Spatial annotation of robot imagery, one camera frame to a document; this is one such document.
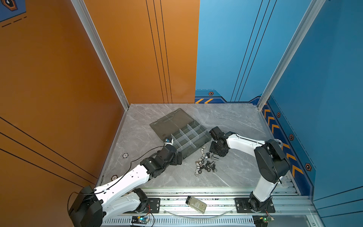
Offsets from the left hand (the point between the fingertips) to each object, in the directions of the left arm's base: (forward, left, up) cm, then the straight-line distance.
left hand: (176, 152), depth 82 cm
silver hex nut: (-9, -12, -9) cm, 18 cm away
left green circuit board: (-32, +17, -11) cm, 38 cm away
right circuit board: (-31, -44, -10) cm, 55 cm away
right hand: (+5, -23, -10) cm, 25 cm away
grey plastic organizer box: (+16, -6, -5) cm, 18 cm away
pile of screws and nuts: (-1, -19, -10) cm, 21 cm away
